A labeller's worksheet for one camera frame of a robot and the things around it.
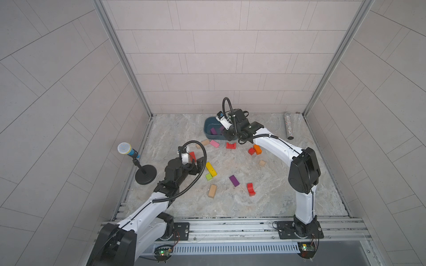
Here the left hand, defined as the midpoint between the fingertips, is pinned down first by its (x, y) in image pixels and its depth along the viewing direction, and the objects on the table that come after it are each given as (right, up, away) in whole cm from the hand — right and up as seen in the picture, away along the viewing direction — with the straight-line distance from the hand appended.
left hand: (198, 155), depth 84 cm
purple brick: (+6, +12, +21) cm, 25 cm away
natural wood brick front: (+7, -17, -2) cm, 19 cm away
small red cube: (+29, +1, +12) cm, 32 cm away
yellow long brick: (+6, -8, +5) cm, 11 cm away
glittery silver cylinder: (+56, +16, +24) cm, 63 cm away
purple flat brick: (+19, -14, +3) cm, 23 cm away
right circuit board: (+47, -36, -16) cm, 62 cm away
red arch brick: (+18, +3, +15) cm, 23 cm away
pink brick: (+8, +4, +17) cm, 19 cm away
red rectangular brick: (-5, -2, +10) cm, 11 cm away
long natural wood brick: (+1, +5, +18) cm, 19 cm away
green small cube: (+5, -12, +3) cm, 13 cm away
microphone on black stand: (-28, -10, +3) cm, 30 cm away
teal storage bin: (+4, +18, +22) cm, 29 cm away
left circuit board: (-11, -35, -20) cm, 41 cm away
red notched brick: (+26, -16, -1) cm, 31 cm away
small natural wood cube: (+34, -5, +8) cm, 36 cm away
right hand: (+13, +14, +6) cm, 20 cm away
